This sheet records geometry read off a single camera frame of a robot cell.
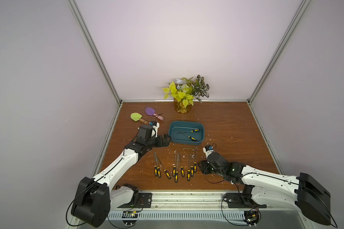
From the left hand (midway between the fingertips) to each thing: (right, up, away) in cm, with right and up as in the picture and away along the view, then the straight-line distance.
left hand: (167, 137), depth 83 cm
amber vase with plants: (+11, +31, +18) cm, 37 cm away
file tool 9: (+15, -2, +14) cm, 20 cm away
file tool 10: (+21, +3, +17) cm, 27 cm away
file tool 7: (+15, -19, 0) cm, 25 cm away
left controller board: (-19, -38, -11) cm, 44 cm away
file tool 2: (-5, -19, +1) cm, 20 cm away
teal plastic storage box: (+13, 0, +17) cm, 22 cm away
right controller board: (+43, -38, -13) cm, 59 cm away
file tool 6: (+13, -21, -2) cm, 25 cm away
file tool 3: (-1, -20, 0) cm, 20 cm away
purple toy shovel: (-15, +16, +31) cm, 38 cm away
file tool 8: (+17, -18, +1) cm, 24 cm away
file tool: (-7, -18, +2) cm, 20 cm away
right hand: (+19, -14, -2) cm, 24 cm away
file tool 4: (+4, -19, +1) cm, 19 cm away
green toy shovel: (-26, +12, +28) cm, 40 cm away
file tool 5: (+6, -21, -1) cm, 21 cm away
